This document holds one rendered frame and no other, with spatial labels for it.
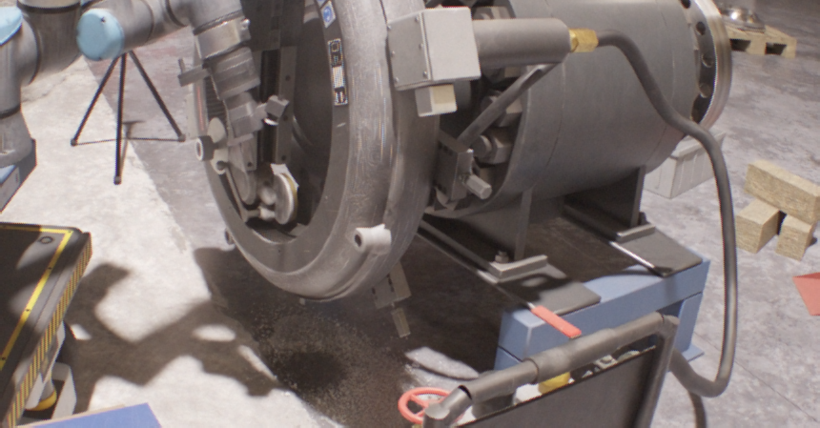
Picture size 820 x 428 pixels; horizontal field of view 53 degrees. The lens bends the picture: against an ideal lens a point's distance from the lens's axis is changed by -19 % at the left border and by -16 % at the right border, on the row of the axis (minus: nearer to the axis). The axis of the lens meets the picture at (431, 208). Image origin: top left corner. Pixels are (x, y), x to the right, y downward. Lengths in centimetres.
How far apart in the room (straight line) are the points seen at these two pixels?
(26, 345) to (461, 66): 81
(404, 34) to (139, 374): 97
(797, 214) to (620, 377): 183
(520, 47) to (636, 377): 52
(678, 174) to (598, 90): 135
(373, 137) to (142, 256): 116
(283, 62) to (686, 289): 98
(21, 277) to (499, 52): 92
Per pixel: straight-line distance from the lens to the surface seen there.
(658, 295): 199
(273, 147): 177
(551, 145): 175
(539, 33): 144
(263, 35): 160
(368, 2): 141
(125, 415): 84
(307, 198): 182
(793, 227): 285
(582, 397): 112
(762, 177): 298
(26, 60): 167
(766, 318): 247
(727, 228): 178
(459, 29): 133
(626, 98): 185
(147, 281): 231
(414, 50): 132
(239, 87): 149
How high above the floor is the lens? 109
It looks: 23 degrees down
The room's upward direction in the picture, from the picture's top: 5 degrees clockwise
